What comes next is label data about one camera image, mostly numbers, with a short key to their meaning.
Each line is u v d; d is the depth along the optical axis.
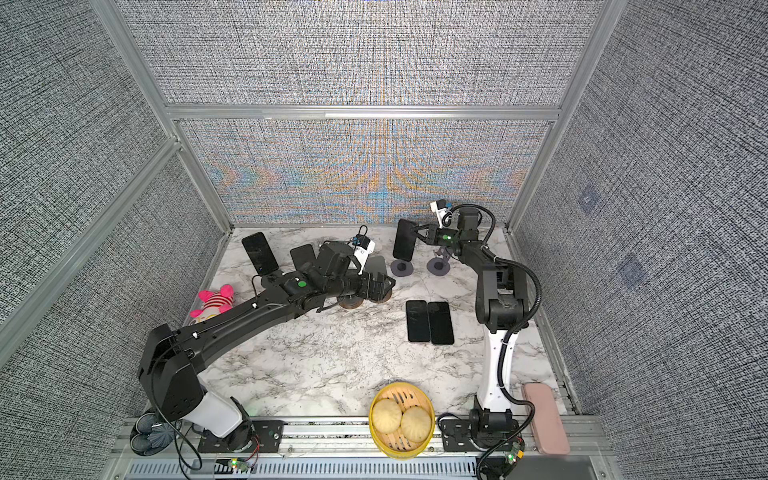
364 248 0.69
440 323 0.95
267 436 0.73
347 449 0.73
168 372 0.42
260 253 0.97
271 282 1.04
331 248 0.59
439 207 0.92
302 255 0.93
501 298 0.60
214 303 0.91
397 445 0.70
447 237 0.90
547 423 0.73
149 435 0.72
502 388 0.62
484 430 0.65
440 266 1.07
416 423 0.70
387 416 0.71
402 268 1.07
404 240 1.00
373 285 0.68
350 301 0.97
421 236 0.97
